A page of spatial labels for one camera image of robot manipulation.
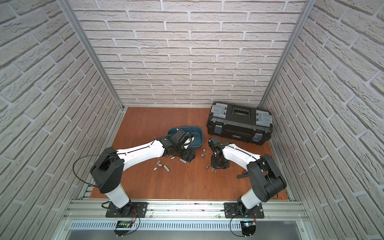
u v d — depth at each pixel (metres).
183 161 0.90
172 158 0.92
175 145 0.68
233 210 0.73
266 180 0.44
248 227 0.70
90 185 0.84
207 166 0.87
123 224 0.73
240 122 0.90
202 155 0.92
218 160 0.76
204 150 0.95
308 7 0.69
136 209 0.73
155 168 0.87
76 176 0.44
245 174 0.85
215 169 0.87
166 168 0.87
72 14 0.73
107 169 0.46
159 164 0.88
